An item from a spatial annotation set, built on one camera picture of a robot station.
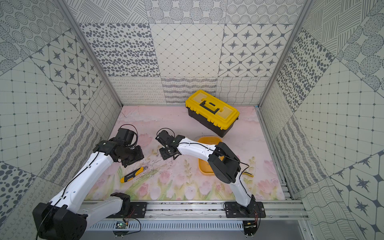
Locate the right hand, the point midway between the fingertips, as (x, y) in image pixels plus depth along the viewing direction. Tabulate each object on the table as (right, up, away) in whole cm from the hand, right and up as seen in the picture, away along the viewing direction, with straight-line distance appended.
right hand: (167, 153), depth 88 cm
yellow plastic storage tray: (+22, -7, 0) cm, 23 cm away
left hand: (-12, +2, -10) cm, 16 cm away
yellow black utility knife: (-20, -12, -4) cm, 24 cm away
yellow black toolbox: (+27, +25, +5) cm, 37 cm away
